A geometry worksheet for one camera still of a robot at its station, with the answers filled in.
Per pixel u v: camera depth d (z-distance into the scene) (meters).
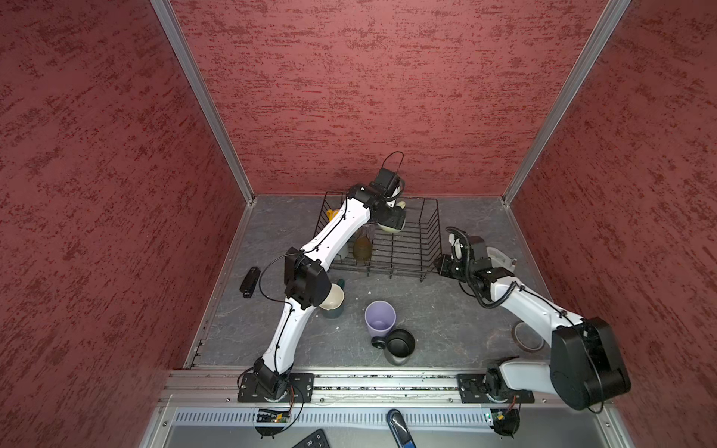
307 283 0.55
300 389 0.74
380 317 0.83
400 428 0.64
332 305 0.87
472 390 0.74
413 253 1.01
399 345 0.81
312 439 0.67
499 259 0.97
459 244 0.72
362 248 0.95
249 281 0.92
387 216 0.79
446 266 0.79
